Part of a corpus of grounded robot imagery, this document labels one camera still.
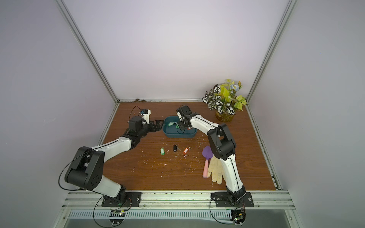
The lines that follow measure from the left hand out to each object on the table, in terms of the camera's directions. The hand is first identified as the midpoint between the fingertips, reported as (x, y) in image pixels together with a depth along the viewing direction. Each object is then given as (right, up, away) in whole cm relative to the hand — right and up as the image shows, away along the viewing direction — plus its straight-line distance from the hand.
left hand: (160, 120), depth 90 cm
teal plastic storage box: (+6, -9, +16) cm, 19 cm away
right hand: (+15, -1, +11) cm, 18 cm away
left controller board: (-19, -49, -17) cm, 56 cm away
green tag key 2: (+5, -3, +14) cm, 15 cm away
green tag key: (+1, -21, +2) cm, 21 cm away
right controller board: (+43, -48, -20) cm, 68 cm away
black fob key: (+9, -19, +3) cm, 21 cm away
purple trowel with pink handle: (+31, -21, -1) cm, 38 cm away
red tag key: (+16, -21, +2) cm, 26 cm away
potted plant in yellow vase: (+41, +13, 0) cm, 43 cm away
